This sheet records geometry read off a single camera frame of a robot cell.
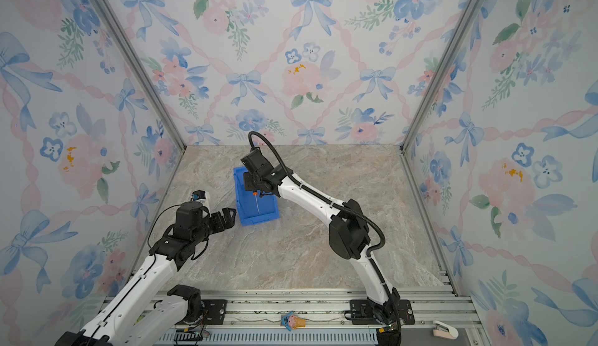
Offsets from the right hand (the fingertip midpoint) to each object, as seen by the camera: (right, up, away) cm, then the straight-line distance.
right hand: (249, 178), depth 87 cm
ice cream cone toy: (+17, -43, -17) cm, 49 cm away
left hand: (-7, -12, -5) cm, 15 cm away
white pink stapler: (+63, -45, -17) cm, 79 cm away
